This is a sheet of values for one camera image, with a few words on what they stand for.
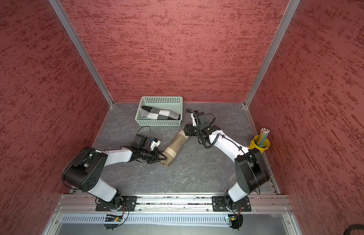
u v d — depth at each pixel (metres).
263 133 0.83
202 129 0.67
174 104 1.20
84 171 0.46
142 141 0.76
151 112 1.07
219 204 0.74
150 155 0.81
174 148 0.88
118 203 0.67
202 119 0.69
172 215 0.71
